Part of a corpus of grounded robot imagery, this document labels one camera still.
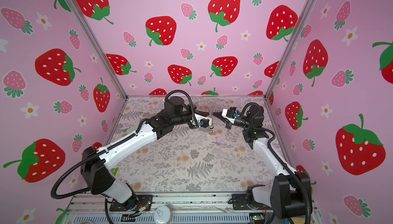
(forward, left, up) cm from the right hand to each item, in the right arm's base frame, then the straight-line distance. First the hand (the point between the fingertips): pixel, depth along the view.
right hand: (213, 113), depth 72 cm
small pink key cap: (+3, -4, -31) cm, 32 cm away
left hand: (+1, +3, +1) cm, 4 cm away
